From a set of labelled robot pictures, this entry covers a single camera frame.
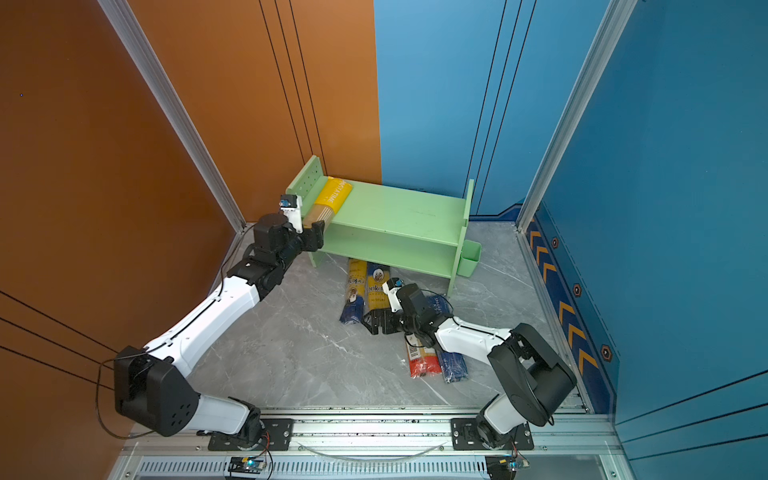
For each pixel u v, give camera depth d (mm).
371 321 772
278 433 736
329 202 848
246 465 710
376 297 965
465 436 725
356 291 970
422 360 828
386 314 757
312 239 710
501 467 698
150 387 403
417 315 679
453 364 809
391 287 793
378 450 725
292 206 673
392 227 831
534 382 438
